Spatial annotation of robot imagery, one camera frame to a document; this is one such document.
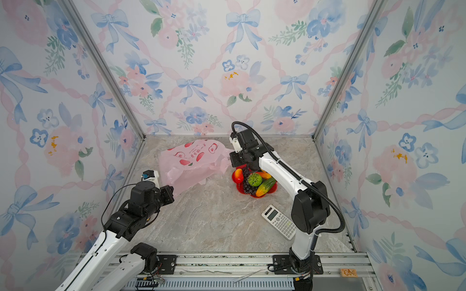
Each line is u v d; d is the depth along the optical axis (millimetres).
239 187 925
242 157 721
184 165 851
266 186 879
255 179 879
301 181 487
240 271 733
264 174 968
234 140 774
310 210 466
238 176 944
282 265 735
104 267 460
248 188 903
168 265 733
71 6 687
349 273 717
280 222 841
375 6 689
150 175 658
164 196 664
